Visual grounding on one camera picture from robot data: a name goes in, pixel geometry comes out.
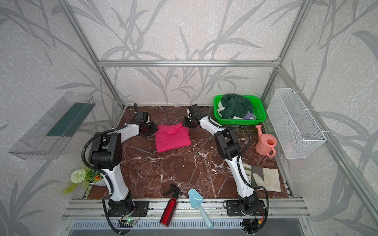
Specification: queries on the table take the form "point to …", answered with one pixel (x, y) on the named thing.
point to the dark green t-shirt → (236, 104)
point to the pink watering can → (266, 144)
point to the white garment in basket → (220, 108)
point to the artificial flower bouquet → (83, 177)
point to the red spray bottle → (169, 209)
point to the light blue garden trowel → (196, 199)
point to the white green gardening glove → (267, 178)
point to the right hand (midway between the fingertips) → (184, 119)
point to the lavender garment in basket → (248, 115)
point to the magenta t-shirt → (171, 136)
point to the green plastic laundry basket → (258, 109)
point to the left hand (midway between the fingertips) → (159, 123)
